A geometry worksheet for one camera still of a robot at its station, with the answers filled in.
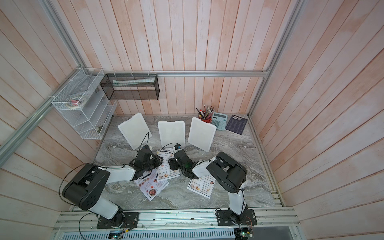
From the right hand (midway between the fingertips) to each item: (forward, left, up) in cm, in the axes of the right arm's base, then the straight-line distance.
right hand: (171, 159), depth 95 cm
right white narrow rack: (+11, -19, +13) cm, 26 cm away
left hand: (-1, +5, 0) cm, 5 cm away
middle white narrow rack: (+25, +2, -4) cm, 26 cm away
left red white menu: (-17, +10, 0) cm, 19 cm away
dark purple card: (+32, -48, -1) cm, 57 cm away
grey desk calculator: (+34, -35, +1) cm, 49 cm away
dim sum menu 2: (-16, -21, -1) cm, 26 cm away
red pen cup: (+29, -23, +11) cm, 39 cm away
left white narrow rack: (+11, +22, +16) cm, 29 cm away
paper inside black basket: (+33, +31, +35) cm, 58 cm away
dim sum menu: (-8, +4, -1) cm, 9 cm away
